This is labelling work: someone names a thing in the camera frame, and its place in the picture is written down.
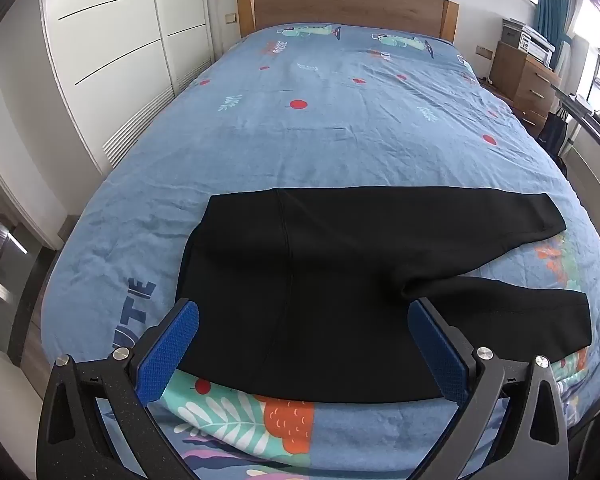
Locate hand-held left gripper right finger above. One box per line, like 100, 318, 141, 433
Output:
406, 297, 571, 480

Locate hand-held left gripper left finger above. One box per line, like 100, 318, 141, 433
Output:
36, 298, 201, 480

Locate black pants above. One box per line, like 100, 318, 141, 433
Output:
174, 183, 593, 405

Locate black bag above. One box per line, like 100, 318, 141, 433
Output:
537, 110, 568, 156

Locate blue printed bed sheet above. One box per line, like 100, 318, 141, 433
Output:
40, 24, 600, 480

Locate wooden dresser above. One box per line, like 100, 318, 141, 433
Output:
489, 41, 563, 133

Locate white wardrobe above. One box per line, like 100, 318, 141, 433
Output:
40, 0, 216, 176

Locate grey printer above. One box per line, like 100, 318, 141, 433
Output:
501, 18, 556, 67

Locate wooden headboard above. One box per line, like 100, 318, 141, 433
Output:
236, 0, 460, 41

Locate teal curtain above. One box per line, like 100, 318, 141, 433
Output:
534, 0, 578, 76

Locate metal frame desk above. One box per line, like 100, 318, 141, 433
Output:
550, 84, 600, 161

